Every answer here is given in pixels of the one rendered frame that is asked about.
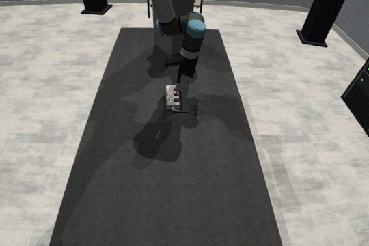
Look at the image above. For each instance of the white switch panel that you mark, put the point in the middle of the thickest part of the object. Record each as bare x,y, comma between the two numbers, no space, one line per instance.
172,98

